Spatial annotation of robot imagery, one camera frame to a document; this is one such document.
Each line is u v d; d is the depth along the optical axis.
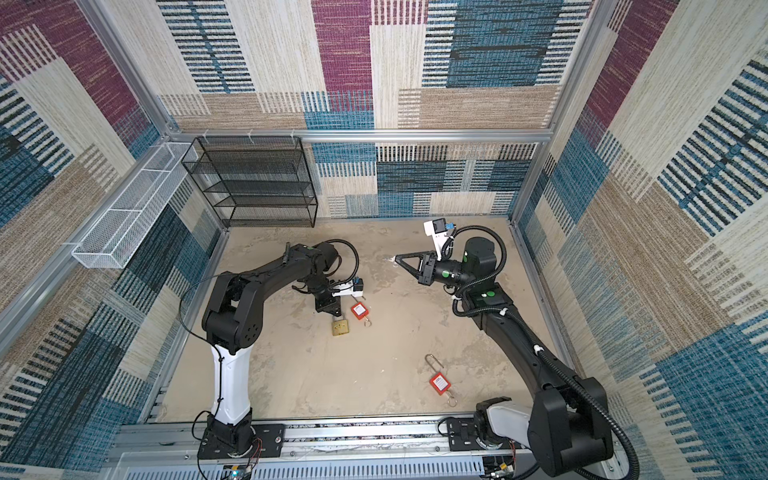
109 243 0.70
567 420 0.40
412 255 0.71
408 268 0.70
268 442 0.73
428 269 0.64
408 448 0.73
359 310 0.94
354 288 0.87
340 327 0.91
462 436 0.73
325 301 0.85
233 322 0.55
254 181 1.10
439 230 0.66
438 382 0.81
